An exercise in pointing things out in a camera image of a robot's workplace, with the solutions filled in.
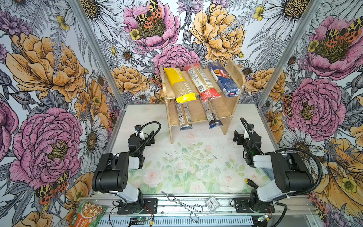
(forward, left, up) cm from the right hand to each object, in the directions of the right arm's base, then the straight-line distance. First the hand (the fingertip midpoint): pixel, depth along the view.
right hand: (242, 134), depth 94 cm
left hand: (+1, +63, +1) cm, 63 cm away
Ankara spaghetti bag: (+2, +38, +17) cm, 42 cm away
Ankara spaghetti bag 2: (-2, +21, +17) cm, 27 cm away
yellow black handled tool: (-28, +1, -7) cm, 29 cm away
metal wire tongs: (-36, +44, -8) cm, 57 cm away
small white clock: (-38, +25, -6) cm, 46 cm away
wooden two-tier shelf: (+12, +11, +13) cm, 21 cm away
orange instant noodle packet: (-41, +86, -4) cm, 95 cm away
